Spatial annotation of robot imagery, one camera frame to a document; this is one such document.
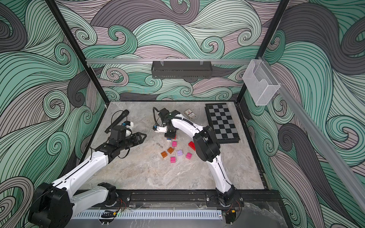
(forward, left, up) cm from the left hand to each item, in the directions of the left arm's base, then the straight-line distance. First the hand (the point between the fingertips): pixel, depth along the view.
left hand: (143, 135), depth 83 cm
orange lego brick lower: (-6, -12, -13) cm, 19 cm away
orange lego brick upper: (-3, -15, -13) cm, 21 cm away
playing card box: (+28, -30, -13) cm, 43 cm away
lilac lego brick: (-5, -22, -13) cm, 26 cm away
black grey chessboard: (+20, -52, -11) cm, 57 cm away
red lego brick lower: (0, -30, -14) cm, 33 cm away
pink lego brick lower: (-10, -17, -14) cm, 24 cm away
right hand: (+8, -17, -10) cm, 21 cm away
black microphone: (+26, +21, -11) cm, 35 cm away
